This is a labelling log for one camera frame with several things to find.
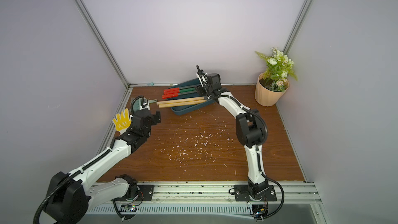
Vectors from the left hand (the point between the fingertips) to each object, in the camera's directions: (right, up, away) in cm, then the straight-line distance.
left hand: (150, 108), depth 82 cm
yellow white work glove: (-25, -10, +18) cm, 32 cm away
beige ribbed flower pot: (+69, +7, +15) cm, 71 cm away
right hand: (+26, +15, +13) cm, 33 cm away
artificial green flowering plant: (+74, +23, +8) cm, 78 cm away
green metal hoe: (+10, +11, +27) cm, 31 cm away
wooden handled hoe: (+8, +2, +15) cm, 17 cm away
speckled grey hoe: (+11, +7, +24) cm, 27 cm away
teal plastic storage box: (+18, -2, +16) cm, 24 cm away
